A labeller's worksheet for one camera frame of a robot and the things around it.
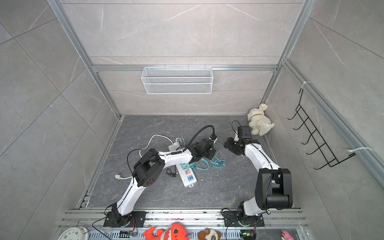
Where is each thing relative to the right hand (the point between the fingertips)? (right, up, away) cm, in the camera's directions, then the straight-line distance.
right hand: (227, 143), depth 91 cm
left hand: (-8, -2, +4) cm, 9 cm away
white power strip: (-25, -18, -6) cm, 31 cm away
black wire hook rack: (+35, -3, -32) cm, 48 cm away
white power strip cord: (-52, +1, +13) cm, 54 cm away
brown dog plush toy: (-14, -39, -24) cm, 48 cm away
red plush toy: (-29, -35, -27) cm, 53 cm away
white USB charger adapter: (-33, -2, +1) cm, 34 cm away
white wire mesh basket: (-32, +43, +9) cm, 54 cm away
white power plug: (-65, -19, -6) cm, 68 cm away
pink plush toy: (+22, -40, -24) cm, 51 cm away
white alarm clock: (-74, -38, -24) cm, 87 cm away
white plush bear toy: (+24, +14, +10) cm, 30 cm away
